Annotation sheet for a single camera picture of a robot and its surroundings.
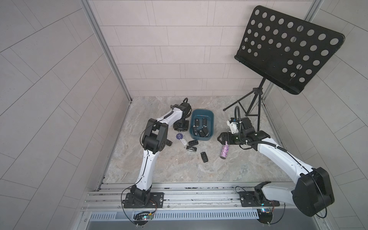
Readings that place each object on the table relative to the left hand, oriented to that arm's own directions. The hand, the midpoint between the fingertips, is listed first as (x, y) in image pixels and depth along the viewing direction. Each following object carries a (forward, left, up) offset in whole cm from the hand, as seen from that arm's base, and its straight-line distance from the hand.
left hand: (184, 128), depth 102 cm
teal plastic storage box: (+1, -12, +3) cm, 13 cm away
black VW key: (+3, -14, +4) cm, 15 cm away
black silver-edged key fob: (-4, -15, +4) cm, 16 cm away
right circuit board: (-51, -40, +2) cm, 65 cm away
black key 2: (+3, -9, +3) cm, 10 cm away
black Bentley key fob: (-17, -5, +4) cm, 18 cm away
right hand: (-15, -24, +13) cm, 31 cm away
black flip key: (-13, +10, +3) cm, 17 cm away
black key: (-13, -6, +4) cm, 15 cm away
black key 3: (-6, -12, +3) cm, 13 cm away
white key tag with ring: (-13, 0, +3) cm, 13 cm away
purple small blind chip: (-8, +3, +3) cm, 9 cm away
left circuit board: (-52, +18, +3) cm, 55 cm away
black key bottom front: (-23, -13, +3) cm, 26 cm away
